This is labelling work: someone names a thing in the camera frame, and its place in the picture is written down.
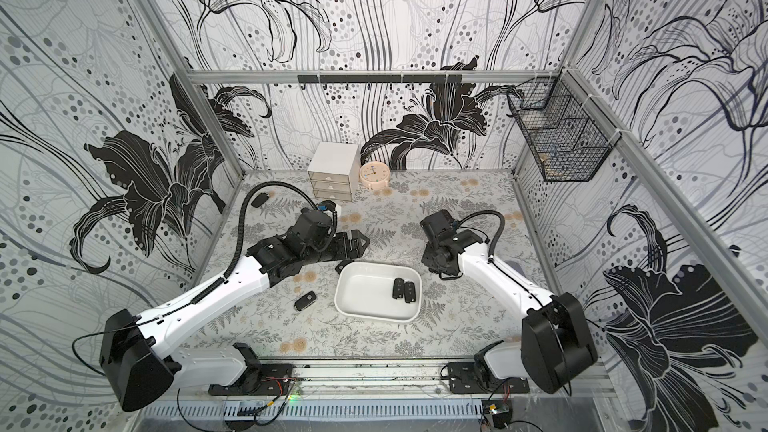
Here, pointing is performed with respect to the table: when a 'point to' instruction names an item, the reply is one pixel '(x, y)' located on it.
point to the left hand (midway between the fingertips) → (358, 249)
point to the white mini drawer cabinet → (335, 171)
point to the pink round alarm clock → (374, 175)
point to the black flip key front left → (305, 301)
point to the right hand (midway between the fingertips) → (435, 257)
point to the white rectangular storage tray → (379, 292)
